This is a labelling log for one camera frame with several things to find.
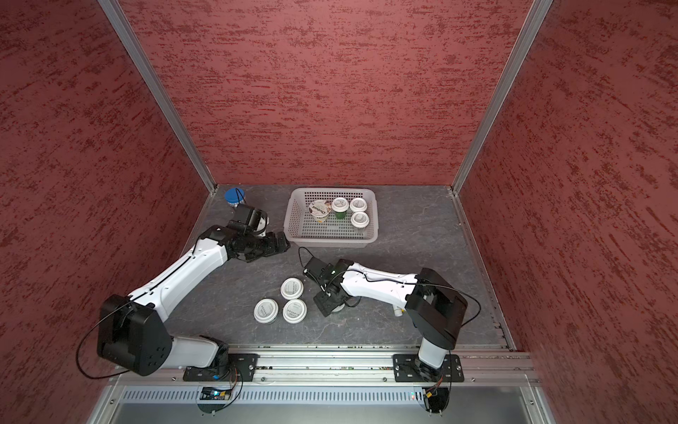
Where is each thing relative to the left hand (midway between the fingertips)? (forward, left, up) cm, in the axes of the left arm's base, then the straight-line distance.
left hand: (276, 253), depth 84 cm
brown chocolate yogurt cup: (+25, -12, -7) cm, 29 cm away
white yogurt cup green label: (+25, -20, -5) cm, 32 cm away
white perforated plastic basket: (+18, -4, -12) cm, 22 cm away
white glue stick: (-15, -40, -12) cm, 44 cm away
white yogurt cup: (+27, -28, -6) cm, 39 cm away
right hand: (-13, -20, -10) cm, 26 cm away
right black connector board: (-38, -48, -11) cm, 62 cm away
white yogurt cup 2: (+19, -28, -6) cm, 34 cm away
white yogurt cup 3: (-9, -5, -7) cm, 12 cm away
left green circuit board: (-37, +15, -15) cm, 42 cm away
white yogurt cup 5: (-16, +2, -7) cm, 18 cm away
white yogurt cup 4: (-16, -7, -7) cm, 19 cm away
